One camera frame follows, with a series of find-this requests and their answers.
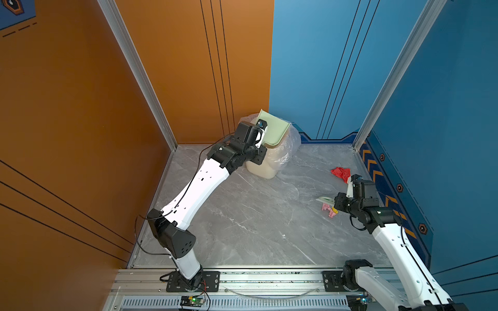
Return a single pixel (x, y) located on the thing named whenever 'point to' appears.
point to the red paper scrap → (343, 173)
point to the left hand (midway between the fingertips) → (261, 146)
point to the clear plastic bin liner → (278, 156)
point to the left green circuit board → (192, 300)
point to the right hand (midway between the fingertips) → (335, 198)
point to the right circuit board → (357, 302)
